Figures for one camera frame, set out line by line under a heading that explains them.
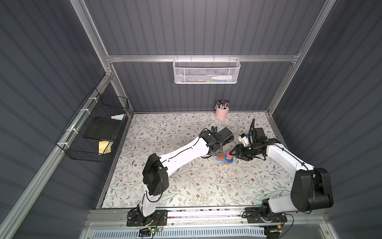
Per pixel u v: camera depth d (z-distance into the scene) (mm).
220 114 1128
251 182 848
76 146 654
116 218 755
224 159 875
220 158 866
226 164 923
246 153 756
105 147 609
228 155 839
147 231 707
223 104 1084
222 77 936
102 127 722
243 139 826
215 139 571
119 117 826
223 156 847
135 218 721
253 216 738
